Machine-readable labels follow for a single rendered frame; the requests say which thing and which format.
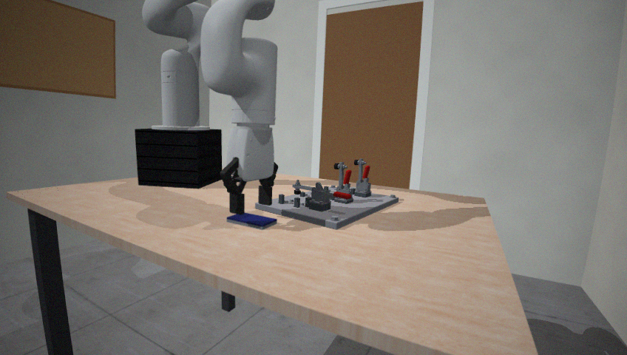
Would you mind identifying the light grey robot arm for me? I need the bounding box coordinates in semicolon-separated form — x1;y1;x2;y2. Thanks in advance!
142;0;277;130

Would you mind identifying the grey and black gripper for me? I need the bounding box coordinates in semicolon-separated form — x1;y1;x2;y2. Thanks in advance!
220;126;278;215

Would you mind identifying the blue rectangular block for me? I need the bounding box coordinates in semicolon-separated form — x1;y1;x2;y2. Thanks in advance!
227;213;277;230

